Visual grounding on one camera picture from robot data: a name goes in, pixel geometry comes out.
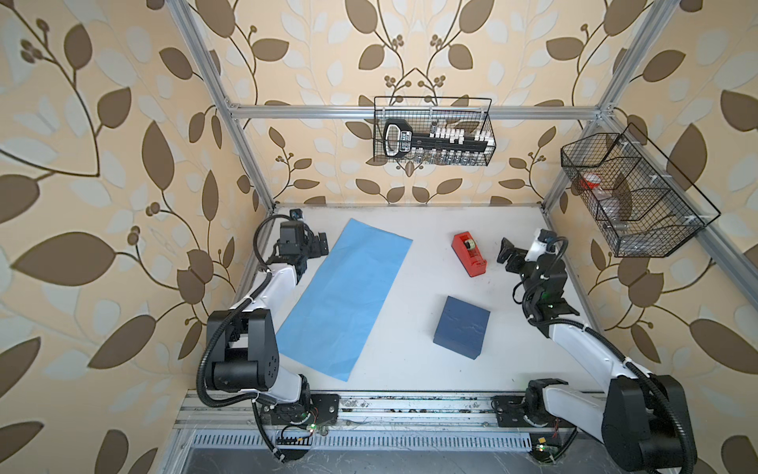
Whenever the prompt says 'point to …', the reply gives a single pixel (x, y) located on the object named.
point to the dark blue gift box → (461, 327)
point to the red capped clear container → (591, 181)
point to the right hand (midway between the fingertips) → (519, 243)
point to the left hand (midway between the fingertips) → (301, 236)
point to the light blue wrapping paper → (329, 325)
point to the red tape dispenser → (469, 254)
